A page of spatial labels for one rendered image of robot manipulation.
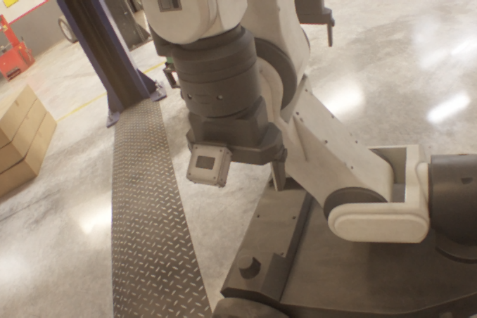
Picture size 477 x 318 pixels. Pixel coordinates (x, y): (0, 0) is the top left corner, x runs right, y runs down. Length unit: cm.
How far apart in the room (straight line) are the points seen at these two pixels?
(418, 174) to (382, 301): 26
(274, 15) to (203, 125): 21
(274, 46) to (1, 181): 233
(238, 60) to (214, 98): 5
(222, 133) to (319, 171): 31
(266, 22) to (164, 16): 25
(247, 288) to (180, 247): 50
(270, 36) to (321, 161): 25
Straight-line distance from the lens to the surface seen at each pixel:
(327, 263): 82
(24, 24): 1041
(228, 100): 36
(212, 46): 35
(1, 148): 254
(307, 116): 64
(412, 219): 68
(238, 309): 78
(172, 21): 32
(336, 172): 68
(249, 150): 41
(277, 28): 54
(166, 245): 125
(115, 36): 232
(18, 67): 906
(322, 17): 78
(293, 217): 89
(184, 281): 113
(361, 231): 72
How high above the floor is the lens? 85
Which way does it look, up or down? 35 degrees down
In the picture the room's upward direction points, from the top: 24 degrees counter-clockwise
